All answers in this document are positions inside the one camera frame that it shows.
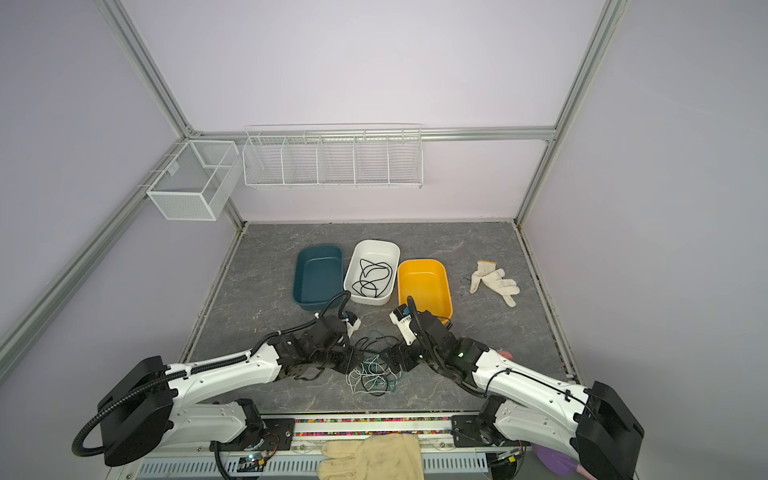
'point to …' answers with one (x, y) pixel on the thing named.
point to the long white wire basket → (333, 156)
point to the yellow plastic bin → (426, 281)
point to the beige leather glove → (395, 456)
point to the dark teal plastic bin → (318, 276)
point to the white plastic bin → (373, 250)
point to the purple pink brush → (563, 464)
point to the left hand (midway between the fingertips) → (359, 362)
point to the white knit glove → (493, 278)
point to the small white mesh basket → (197, 183)
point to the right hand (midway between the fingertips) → (392, 349)
